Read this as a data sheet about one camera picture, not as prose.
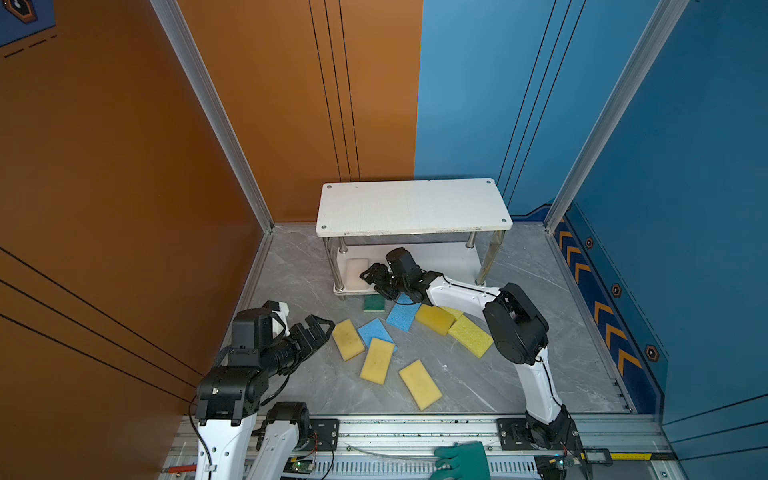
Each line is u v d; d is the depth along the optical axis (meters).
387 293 0.83
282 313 0.62
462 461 0.69
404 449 0.72
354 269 0.97
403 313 0.94
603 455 0.70
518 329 0.54
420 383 0.81
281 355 0.53
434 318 0.90
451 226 0.74
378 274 0.83
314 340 0.59
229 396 0.42
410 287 0.74
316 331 0.58
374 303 0.96
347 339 0.88
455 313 0.89
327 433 0.74
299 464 0.71
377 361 0.83
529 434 0.65
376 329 0.90
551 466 0.71
